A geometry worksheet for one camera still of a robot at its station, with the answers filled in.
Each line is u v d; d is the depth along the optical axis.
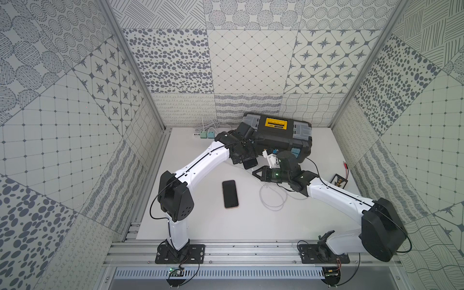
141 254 0.76
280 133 0.95
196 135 1.14
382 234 0.42
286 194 0.92
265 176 0.71
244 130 0.65
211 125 1.16
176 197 0.46
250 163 0.80
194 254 0.73
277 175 0.70
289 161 0.63
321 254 0.66
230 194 0.91
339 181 0.95
